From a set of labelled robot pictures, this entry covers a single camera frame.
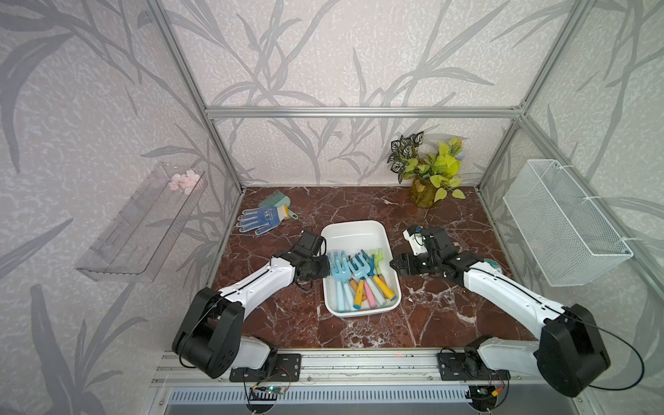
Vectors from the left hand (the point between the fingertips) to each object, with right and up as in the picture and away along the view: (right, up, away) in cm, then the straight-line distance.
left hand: (327, 268), depth 88 cm
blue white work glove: (-29, +16, +21) cm, 40 cm away
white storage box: (+9, +9, +16) cm, 21 cm away
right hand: (+24, +3, -3) cm, 24 cm away
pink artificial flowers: (-40, +29, -12) cm, 51 cm away
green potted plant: (+41, +34, +13) cm, 55 cm away
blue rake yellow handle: (+11, -2, +1) cm, 12 cm away
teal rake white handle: (+18, -8, -3) cm, 20 cm away
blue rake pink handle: (+15, -11, -3) cm, 19 cm away
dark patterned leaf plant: (+29, +44, +16) cm, 55 cm away
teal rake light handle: (+6, -1, +1) cm, 6 cm away
